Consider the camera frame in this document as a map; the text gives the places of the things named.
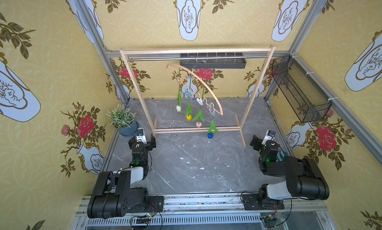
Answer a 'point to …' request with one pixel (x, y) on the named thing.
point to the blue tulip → (213, 127)
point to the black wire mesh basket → (307, 100)
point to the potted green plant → (123, 120)
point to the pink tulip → (199, 116)
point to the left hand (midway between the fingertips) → (144, 135)
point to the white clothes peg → (200, 101)
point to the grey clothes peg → (212, 110)
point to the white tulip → (179, 96)
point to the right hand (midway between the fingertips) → (261, 136)
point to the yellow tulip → (189, 113)
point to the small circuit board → (144, 221)
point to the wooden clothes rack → (240, 128)
